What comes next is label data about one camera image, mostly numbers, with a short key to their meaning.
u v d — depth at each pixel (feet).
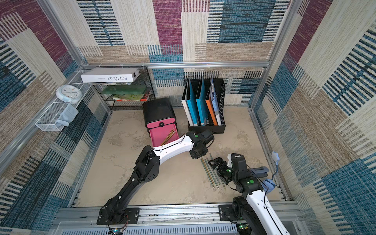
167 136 3.17
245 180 1.92
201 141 2.39
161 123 3.00
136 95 3.34
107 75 2.60
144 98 3.31
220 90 3.43
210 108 2.91
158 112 4.10
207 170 2.92
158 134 3.14
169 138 3.16
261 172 2.79
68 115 2.26
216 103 2.81
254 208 1.70
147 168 1.88
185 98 2.76
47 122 2.22
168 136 3.17
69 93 2.46
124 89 3.15
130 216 2.40
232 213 2.29
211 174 2.86
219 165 2.36
